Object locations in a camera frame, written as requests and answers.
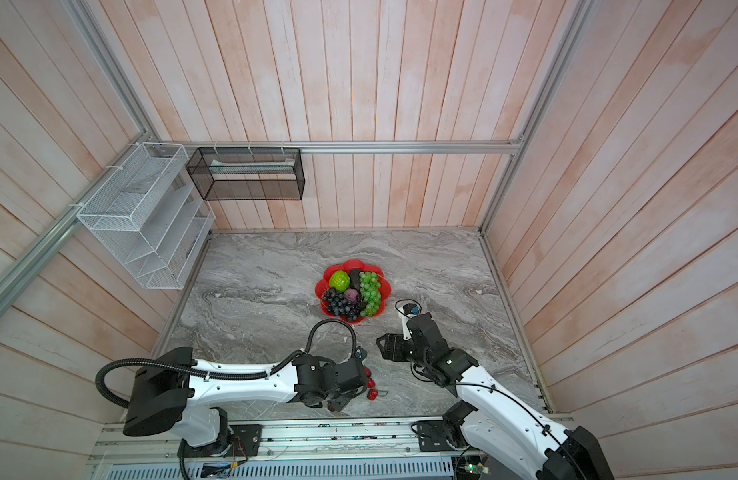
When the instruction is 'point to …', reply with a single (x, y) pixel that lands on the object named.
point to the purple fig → (351, 294)
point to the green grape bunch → (370, 290)
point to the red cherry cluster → (372, 393)
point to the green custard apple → (340, 281)
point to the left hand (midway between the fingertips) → (340, 393)
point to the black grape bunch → (338, 304)
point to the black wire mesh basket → (248, 173)
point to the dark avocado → (355, 278)
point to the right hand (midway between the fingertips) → (387, 340)
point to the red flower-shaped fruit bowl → (324, 285)
